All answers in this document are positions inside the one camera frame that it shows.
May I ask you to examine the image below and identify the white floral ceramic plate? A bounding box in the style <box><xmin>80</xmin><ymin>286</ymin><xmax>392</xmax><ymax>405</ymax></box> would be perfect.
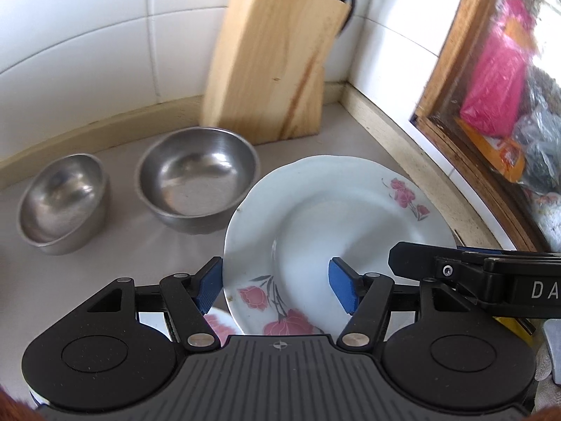
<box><xmin>223</xmin><ymin>155</ymin><xmax>455</xmax><ymax>336</ymax></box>

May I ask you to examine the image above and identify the wooden knife block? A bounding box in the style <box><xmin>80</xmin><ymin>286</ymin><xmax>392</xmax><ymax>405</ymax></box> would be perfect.
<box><xmin>199</xmin><ymin>0</ymin><xmax>348</xmax><ymax>145</ymax></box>

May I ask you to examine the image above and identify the large stainless steel bowl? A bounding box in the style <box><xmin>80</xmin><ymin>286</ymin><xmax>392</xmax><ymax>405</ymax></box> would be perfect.
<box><xmin>135</xmin><ymin>126</ymin><xmax>261</xmax><ymax>235</ymax></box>

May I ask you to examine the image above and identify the pink plastic bag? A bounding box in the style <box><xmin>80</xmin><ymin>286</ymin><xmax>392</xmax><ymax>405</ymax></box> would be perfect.
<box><xmin>460</xmin><ymin>0</ymin><xmax>536</xmax><ymax>138</ymax></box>

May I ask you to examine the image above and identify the small stainless steel bowl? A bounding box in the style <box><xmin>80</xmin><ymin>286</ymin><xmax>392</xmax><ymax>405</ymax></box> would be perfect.
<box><xmin>16</xmin><ymin>153</ymin><xmax>110</xmax><ymax>256</ymax></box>

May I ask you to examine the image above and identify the orange snack packet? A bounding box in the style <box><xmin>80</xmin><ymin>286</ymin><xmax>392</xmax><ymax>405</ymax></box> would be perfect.
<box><xmin>455</xmin><ymin>118</ymin><xmax>525</xmax><ymax>183</ymax></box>

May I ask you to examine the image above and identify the clear bag of dried goods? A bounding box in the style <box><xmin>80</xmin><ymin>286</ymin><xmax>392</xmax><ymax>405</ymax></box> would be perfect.
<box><xmin>513</xmin><ymin>65</ymin><xmax>560</xmax><ymax>194</ymax></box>

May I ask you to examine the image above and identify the wooden window frame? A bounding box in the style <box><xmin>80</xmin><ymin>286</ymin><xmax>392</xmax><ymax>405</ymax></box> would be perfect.
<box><xmin>414</xmin><ymin>0</ymin><xmax>560</xmax><ymax>252</ymax></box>

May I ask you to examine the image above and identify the black scissors handle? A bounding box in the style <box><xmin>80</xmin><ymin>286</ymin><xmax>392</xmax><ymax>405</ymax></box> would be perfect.
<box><xmin>338</xmin><ymin>0</ymin><xmax>357</xmax><ymax>35</ymax></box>

